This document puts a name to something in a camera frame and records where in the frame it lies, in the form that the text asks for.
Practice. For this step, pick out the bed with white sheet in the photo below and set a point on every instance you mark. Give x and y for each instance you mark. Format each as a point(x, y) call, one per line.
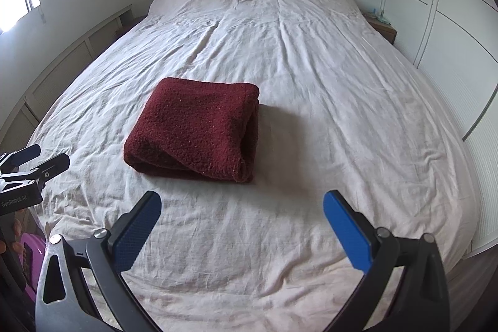
point(311, 83)

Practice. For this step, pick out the white wardrobe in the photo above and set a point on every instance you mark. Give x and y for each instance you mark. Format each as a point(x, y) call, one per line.
point(447, 5)

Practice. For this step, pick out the wooden nightstand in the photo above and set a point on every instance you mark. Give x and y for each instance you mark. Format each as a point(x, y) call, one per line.
point(130, 26)
point(383, 30)

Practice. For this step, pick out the purple plastic object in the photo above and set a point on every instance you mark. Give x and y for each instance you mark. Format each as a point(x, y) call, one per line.
point(33, 258)

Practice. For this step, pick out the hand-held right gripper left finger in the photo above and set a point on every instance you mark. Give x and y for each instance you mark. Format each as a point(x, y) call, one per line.
point(134, 234)

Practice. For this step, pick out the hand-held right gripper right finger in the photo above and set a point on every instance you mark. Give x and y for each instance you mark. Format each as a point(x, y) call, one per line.
point(348, 231)

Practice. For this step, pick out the person's left hand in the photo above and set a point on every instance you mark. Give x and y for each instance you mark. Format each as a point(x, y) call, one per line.
point(17, 227)

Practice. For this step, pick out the dark red knit sweater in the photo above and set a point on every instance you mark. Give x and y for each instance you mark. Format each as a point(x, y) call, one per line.
point(194, 129)

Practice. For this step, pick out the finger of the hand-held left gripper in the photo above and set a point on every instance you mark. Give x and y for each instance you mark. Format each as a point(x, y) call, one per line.
point(23, 155)
point(50, 168)

